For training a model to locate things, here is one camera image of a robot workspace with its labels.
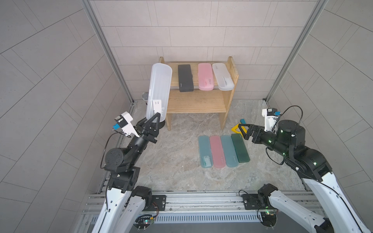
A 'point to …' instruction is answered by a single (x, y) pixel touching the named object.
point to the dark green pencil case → (240, 148)
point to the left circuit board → (144, 221)
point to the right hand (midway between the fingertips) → (242, 126)
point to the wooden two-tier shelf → (214, 101)
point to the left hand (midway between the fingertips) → (162, 115)
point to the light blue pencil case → (229, 151)
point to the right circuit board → (268, 217)
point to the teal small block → (243, 121)
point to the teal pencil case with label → (205, 151)
